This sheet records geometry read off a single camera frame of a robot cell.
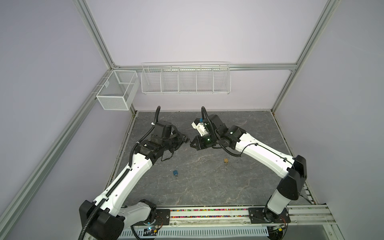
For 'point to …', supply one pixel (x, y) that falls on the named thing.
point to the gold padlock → (226, 160)
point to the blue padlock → (176, 172)
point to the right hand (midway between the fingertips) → (190, 146)
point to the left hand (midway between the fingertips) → (188, 138)
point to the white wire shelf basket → (186, 78)
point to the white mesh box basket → (118, 90)
